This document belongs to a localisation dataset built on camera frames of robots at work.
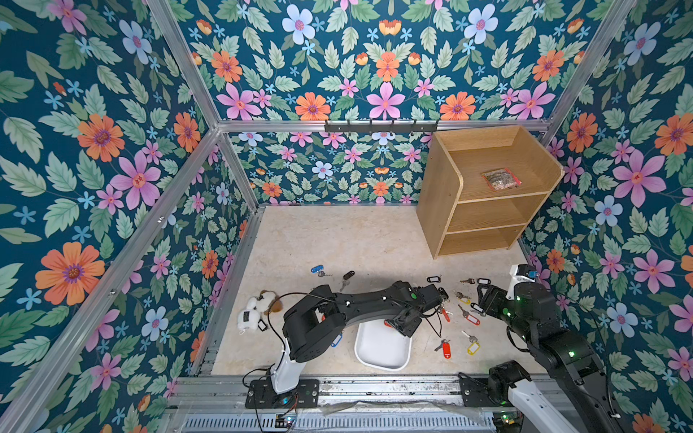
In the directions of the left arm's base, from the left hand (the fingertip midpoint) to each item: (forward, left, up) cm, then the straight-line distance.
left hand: (408, 327), depth 84 cm
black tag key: (+15, -29, -2) cm, 33 cm away
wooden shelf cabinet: (+31, -25, +28) cm, 49 cm away
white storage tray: (-4, +10, -2) cm, 11 cm away
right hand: (+3, -20, +19) cm, 27 cm away
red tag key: (+4, -14, -2) cm, 14 cm away
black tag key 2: (+17, -13, -2) cm, 21 cm away
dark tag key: (+21, +19, -3) cm, 29 cm away
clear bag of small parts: (+32, -31, +31) cm, 54 cm away
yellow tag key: (-7, -20, -3) cm, 21 cm away
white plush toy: (+6, +50, +2) cm, 50 cm away
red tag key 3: (-7, -11, -3) cm, 13 cm away
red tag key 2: (+2, -21, -3) cm, 22 cm away
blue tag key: (+24, +29, -1) cm, 38 cm away
